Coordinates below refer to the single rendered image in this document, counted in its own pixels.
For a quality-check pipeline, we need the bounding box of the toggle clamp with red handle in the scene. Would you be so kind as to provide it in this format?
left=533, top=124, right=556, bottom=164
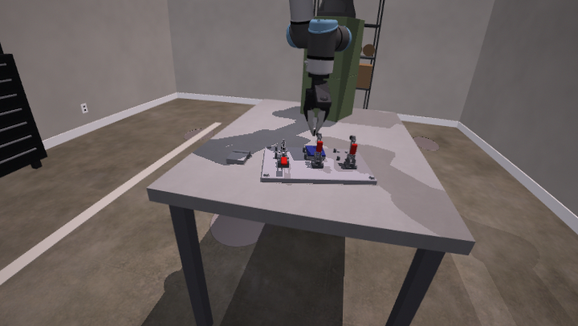
left=278, top=140, right=289, bottom=168
left=344, top=136, right=357, bottom=169

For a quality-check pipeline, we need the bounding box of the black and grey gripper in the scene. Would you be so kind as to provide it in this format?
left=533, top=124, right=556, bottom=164
left=303, top=72, right=330, bottom=136

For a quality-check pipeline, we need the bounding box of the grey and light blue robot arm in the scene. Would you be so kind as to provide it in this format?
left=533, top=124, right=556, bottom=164
left=287, top=0, right=356, bottom=108

